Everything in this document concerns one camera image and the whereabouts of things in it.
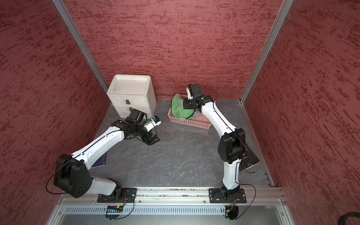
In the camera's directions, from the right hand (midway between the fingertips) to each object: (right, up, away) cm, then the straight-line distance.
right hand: (186, 105), depth 89 cm
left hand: (-20, -19, -7) cm, 29 cm away
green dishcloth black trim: (-6, -2, +6) cm, 9 cm away
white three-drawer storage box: (-41, +9, +3) cm, 42 cm away
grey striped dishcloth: (+5, -7, -2) cm, 8 cm away
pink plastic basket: (+11, -11, +8) cm, 18 cm away
